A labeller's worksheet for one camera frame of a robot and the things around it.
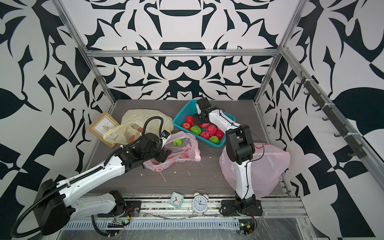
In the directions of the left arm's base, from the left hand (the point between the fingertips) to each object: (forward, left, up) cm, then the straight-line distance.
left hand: (164, 144), depth 81 cm
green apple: (+13, -17, -6) cm, 23 cm away
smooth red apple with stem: (+18, -12, -9) cm, 23 cm away
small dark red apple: (+11, -33, -10) cm, 36 cm away
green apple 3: (+6, -6, -10) cm, 13 cm away
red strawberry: (+22, -14, -9) cm, 28 cm away
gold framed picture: (+15, +38, -1) cm, 41 cm away
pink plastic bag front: (-13, -51, +1) cm, 53 cm away
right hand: (+23, -19, -6) cm, 30 cm away
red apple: (+14, -28, -8) cm, 32 cm away
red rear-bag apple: (+18, -24, -9) cm, 31 cm away
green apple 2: (+7, -29, -8) cm, 31 cm away
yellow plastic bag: (+22, +24, -11) cm, 34 cm away
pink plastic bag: (0, -12, -10) cm, 16 cm away
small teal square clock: (-24, -6, -13) cm, 28 cm away
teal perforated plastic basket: (+32, -15, -9) cm, 36 cm away
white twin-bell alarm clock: (-27, -18, -11) cm, 34 cm away
